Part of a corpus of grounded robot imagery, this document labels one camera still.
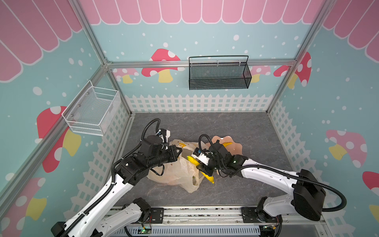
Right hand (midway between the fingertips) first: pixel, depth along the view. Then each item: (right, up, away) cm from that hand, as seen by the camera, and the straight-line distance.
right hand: (196, 164), depth 78 cm
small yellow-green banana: (+6, -6, -4) cm, 10 cm away
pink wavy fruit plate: (+26, +6, +18) cm, 32 cm away
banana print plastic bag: (-6, 0, -12) cm, 14 cm away
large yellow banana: (+20, +9, +19) cm, 28 cm away
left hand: (-7, +8, -10) cm, 15 cm away
